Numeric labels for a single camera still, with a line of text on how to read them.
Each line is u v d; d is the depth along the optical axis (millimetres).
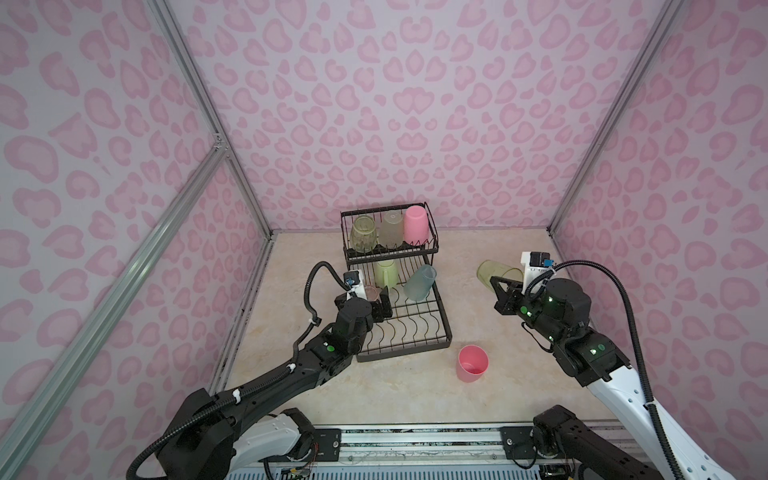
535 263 596
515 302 609
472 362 854
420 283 954
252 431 459
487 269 777
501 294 681
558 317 518
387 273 932
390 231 871
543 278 572
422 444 750
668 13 693
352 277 677
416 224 855
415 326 915
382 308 732
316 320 643
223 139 908
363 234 822
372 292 715
